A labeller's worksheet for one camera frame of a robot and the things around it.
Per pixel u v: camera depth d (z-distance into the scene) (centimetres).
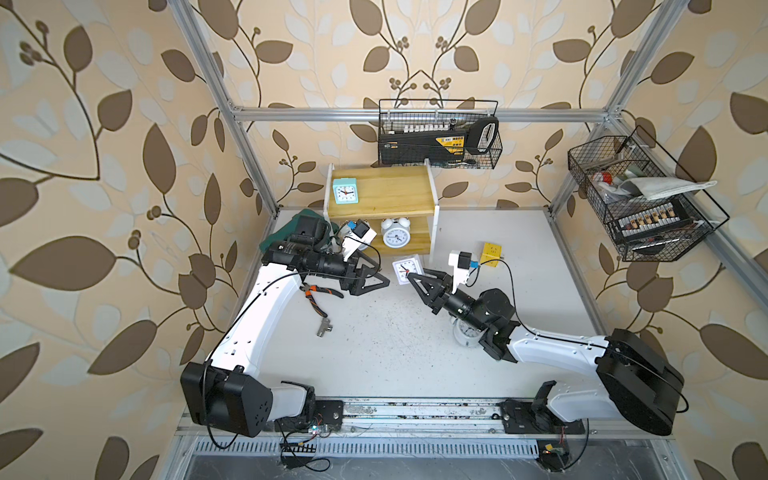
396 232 85
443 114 91
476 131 84
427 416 75
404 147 84
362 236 62
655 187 64
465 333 84
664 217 66
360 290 61
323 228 63
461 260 63
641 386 42
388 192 79
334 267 62
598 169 85
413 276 68
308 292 96
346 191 75
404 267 69
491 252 102
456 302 64
